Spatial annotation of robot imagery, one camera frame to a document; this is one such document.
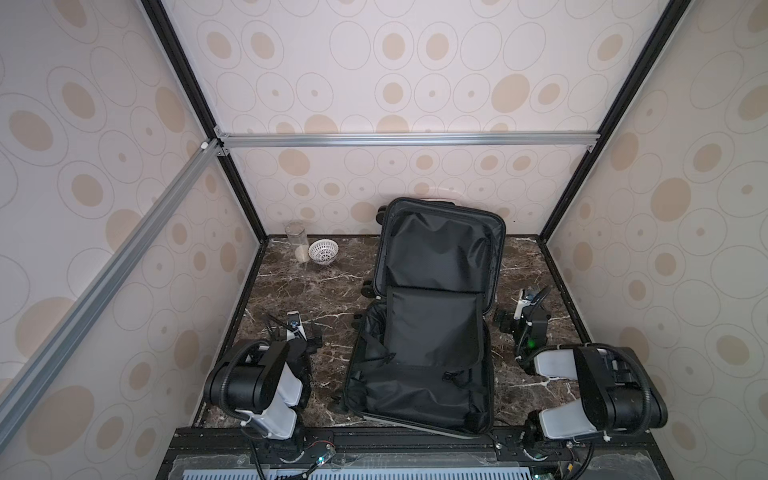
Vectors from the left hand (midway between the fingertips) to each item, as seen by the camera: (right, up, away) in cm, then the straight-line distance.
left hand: (305, 320), depth 90 cm
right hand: (+68, +3, +4) cm, 69 cm away
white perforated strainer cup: (0, +22, +23) cm, 32 cm away
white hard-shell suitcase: (+35, -8, -6) cm, 36 cm away
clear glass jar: (-7, +26, +13) cm, 30 cm away
